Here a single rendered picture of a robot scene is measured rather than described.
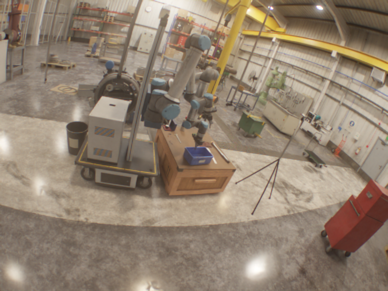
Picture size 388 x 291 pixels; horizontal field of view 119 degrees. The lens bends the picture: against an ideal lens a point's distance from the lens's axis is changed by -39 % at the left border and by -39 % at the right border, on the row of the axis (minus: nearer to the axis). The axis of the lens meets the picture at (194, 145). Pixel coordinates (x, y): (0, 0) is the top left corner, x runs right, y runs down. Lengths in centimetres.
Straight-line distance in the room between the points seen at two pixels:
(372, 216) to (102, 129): 349
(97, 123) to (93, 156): 40
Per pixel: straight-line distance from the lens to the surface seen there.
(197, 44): 148
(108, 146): 191
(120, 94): 298
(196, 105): 168
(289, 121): 742
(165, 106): 147
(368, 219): 303
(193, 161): 203
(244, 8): 625
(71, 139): 252
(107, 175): 205
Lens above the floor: 162
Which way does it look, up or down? 28 degrees down
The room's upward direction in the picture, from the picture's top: 22 degrees clockwise
